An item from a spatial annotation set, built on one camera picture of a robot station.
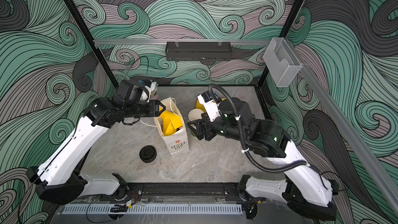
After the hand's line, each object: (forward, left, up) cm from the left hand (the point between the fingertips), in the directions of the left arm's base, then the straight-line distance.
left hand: (162, 105), depth 65 cm
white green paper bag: (-8, -6, -20) cm, 22 cm away
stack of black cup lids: (-10, +11, -30) cm, 34 cm away
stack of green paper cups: (+7, -14, -18) cm, 24 cm away
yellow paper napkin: (+1, -1, -15) cm, 15 cm away
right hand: (-11, -14, +5) cm, 18 cm away
